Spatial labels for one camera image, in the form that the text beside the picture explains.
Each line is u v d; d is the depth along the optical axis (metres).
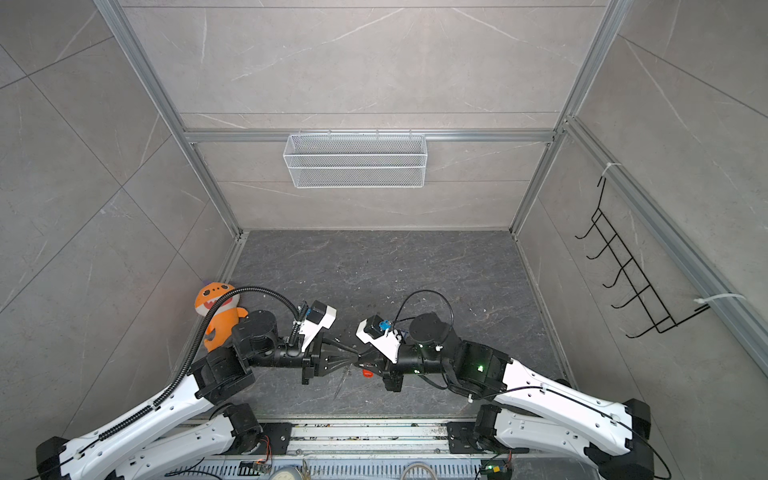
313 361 0.52
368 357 0.58
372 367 0.58
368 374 0.60
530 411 0.46
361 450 0.73
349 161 1.01
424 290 0.45
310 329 0.53
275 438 0.73
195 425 0.58
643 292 0.63
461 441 0.73
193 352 0.48
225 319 0.90
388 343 0.52
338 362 0.56
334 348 0.56
